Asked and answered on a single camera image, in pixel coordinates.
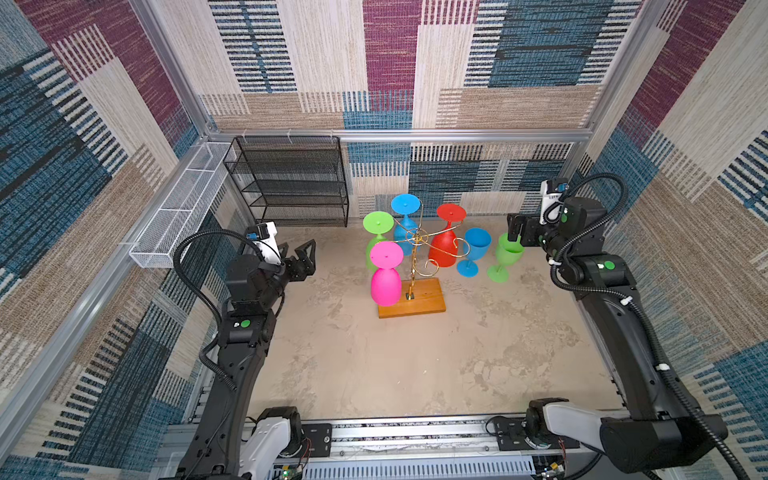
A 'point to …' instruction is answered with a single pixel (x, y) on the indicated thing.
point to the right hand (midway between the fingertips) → (529, 219)
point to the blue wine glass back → (406, 232)
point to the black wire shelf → (291, 180)
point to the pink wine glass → (386, 282)
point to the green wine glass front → (509, 253)
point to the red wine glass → (443, 245)
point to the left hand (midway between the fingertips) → (300, 238)
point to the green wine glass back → (379, 223)
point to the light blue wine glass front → (479, 240)
